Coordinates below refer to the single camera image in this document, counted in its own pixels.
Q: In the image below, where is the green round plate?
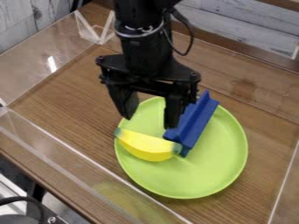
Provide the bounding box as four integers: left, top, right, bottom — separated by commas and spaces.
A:
115, 106, 248, 199

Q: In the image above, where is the black cable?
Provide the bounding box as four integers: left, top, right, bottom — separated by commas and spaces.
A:
0, 196, 44, 224

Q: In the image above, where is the blue plastic block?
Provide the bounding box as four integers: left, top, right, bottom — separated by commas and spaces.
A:
163, 90, 220, 158

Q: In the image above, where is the clear acrylic front wall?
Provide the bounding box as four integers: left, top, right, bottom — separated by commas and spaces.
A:
0, 107, 192, 224

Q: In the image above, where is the yellow toy banana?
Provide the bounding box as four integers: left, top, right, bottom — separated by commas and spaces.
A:
113, 128, 183, 162

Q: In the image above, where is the clear acrylic corner bracket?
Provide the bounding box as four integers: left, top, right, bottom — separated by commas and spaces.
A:
75, 10, 116, 46

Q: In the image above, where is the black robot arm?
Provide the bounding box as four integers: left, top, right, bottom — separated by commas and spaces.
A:
96, 0, 202, 128

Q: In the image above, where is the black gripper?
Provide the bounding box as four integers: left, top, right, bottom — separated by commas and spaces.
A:
95, 40, 202, 130

